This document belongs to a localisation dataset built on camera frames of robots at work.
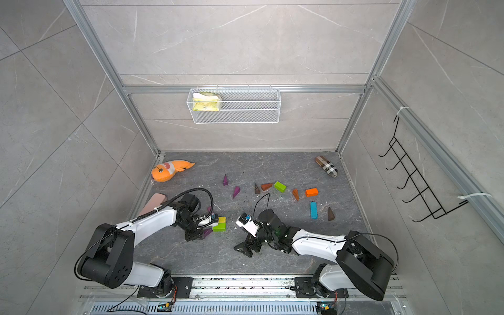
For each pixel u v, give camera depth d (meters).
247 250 0.69
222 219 0.88
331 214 0.92
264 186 1.03
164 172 1.01
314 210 0.94
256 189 1.01
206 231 0.85
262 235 0.70
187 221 0.72
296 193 1.00
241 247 0.69
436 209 0.59
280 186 1.01
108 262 0.43
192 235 0.76
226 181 1.05
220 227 0.86
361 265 0.42
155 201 0.96
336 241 0.48
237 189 1.01
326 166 1.10
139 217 0.51
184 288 0.73
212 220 0.78
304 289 0.73
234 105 1.01
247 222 0.70
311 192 1.01
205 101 0.88
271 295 0.73
